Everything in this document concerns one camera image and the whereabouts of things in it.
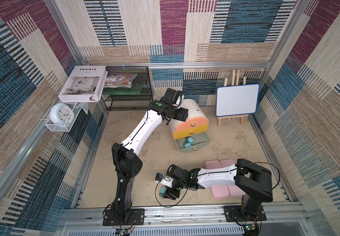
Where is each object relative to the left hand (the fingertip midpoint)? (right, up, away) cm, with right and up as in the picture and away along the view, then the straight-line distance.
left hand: (181, 113), depth 85 cm
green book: (-31, +17, +18) cm, 40 cm away
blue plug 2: (+7, -17, +11) cm, 21 cm away
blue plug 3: (-10, -42, -6) cm, 43 cm away
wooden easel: (+35, +20, +12) cm, 42 cm away
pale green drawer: (+13, -17, +7) cm, 22 cm away
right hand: (-9, -42, -4) cm, 43 cm away
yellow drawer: (+6, -11, +5) cm, 14 cm away
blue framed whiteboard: (+40, +10, +19) cm, 45 cm away
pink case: (+22, -42, -5) cm, 48 cm away
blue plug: (+5, -19, +10) cm, 22 cm away
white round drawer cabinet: (+9, +2, +3) cm, 9 cm away
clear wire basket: (-53, +2, -9) cm, 54 cm away
